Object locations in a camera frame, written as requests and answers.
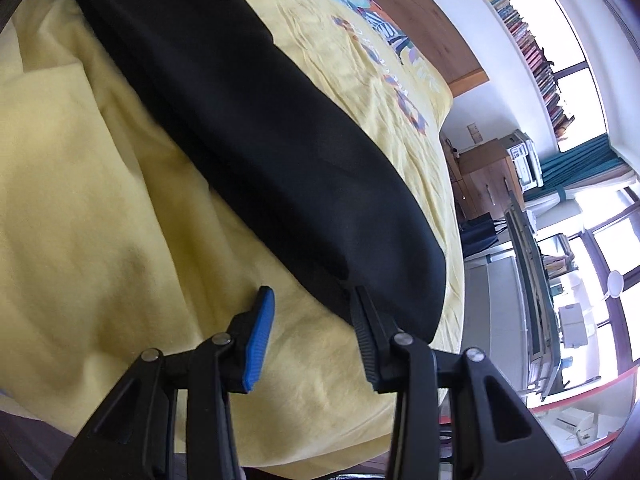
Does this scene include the long desk by window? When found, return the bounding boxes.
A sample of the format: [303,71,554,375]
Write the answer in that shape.
[504,191,562,401]

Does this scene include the yellow cartoon bed cover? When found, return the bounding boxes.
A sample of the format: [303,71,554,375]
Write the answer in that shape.
[1,0,464,479]

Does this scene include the teal curtain right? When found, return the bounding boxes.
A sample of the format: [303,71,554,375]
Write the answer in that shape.
[524,133,625,202]

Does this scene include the row of books on shelf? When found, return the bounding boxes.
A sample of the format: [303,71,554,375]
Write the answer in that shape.
[487,0,585,140]

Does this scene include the wooden drawer cabinet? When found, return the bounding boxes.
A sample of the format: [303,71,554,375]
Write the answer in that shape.
[440,136,525,220]

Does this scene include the wooden headboard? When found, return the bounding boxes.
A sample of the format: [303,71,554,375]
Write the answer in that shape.
[374,0,489,96]

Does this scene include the black bag by cabinet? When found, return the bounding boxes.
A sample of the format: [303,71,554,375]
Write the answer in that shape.
[459,214,506,258]

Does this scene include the black pants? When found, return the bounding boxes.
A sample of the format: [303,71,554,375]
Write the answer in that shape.
[76,0,446,342]

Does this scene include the white printer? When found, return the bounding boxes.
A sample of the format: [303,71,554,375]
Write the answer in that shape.
[500,129,544,192]

